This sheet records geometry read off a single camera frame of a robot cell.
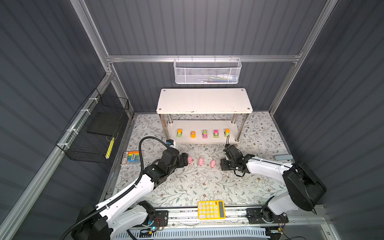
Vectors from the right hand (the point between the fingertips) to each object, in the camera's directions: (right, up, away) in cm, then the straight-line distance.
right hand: (225, 164), depth 91 cm
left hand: (-26, +8, -10) cm, 29 cm away
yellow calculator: (-10, -19, -16) cm, 27 cm away
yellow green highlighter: (-59, +12, -24) cm, 64 cm away
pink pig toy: (-22, +2, +1) cm, 22 cm away
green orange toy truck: (+2, +20, +6) cm, 21 cm away
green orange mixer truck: (-29, +19, +7) cm, 36 cm away
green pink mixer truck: (-5, +19, +7) cm, 21 cm away
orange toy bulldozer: (-20, +18, +6) cm, 28 cm away
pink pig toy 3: (-8, +1, 0) cm, 8 cm away
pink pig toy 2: (-15, +2, 0) cm, 15 cm away
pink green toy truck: (-13, +19, +5) cm, 23 cm away
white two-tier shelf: (-12, +33, +28) cm, 45 cm away
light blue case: (+36, +4, 0) cm, 36 cm away
